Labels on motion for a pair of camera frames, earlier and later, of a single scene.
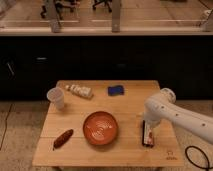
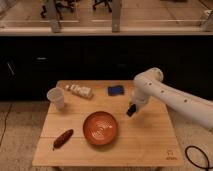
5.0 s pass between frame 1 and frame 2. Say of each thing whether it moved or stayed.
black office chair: stayed
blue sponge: stayed
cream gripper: moved
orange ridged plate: stayed
